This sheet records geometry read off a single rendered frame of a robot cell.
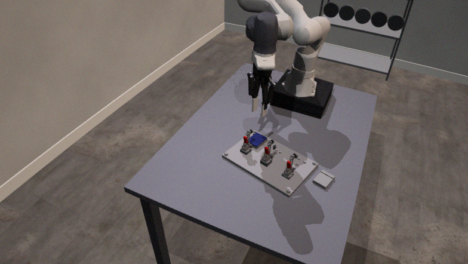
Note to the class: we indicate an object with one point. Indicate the blue rectangular block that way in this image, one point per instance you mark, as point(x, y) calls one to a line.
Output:
point(257, 140)

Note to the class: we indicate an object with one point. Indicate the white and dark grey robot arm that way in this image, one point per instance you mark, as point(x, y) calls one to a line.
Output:
point(308, 33)

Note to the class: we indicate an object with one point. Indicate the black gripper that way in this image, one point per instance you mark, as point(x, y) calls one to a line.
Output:
point(254, 85)

